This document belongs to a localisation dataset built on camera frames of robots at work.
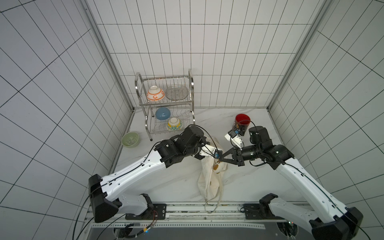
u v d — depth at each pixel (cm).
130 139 98
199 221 72
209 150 55
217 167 66
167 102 86
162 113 106
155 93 85
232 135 60
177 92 90
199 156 60
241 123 100
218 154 55
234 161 60
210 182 79
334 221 37
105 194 38
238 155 57
